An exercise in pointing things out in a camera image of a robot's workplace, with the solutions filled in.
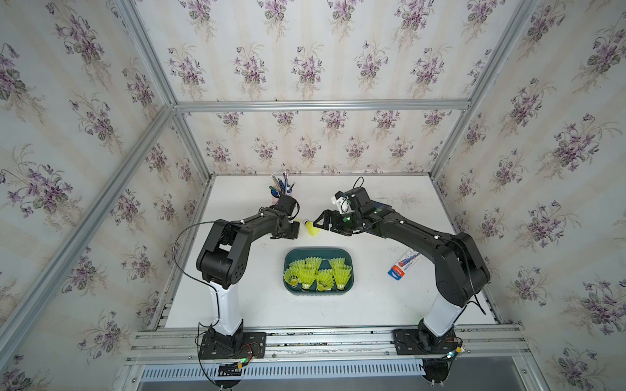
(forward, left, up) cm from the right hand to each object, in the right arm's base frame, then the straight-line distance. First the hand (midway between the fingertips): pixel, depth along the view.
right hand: (325, 226), depth 86 cm
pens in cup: (+21, +20, -2) cm, 29 cm away
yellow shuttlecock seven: (-10, +4, -8) cm, 14 cm away
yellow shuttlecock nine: (-16, +6, -6) cm, 18 cm away
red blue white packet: (-10, -28, -12) cm, 32 cm away
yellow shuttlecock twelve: (-13, -6, -11) cm, 18 cm away
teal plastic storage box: (-7, 0, -7) cm, 10 cm away
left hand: (+5, +12, -13) cm, 18 cm away
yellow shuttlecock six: (-11, +10, -8) cm, 17 cm away
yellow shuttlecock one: (+5, +5, -12) cm, 14 cm away
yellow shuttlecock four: (-16, 0, -9) cm, 18 cm away
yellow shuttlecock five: (-15, +11, -9) cm, 21 cm away
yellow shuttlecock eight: (-10, -5, -9) cm, 14 cm away
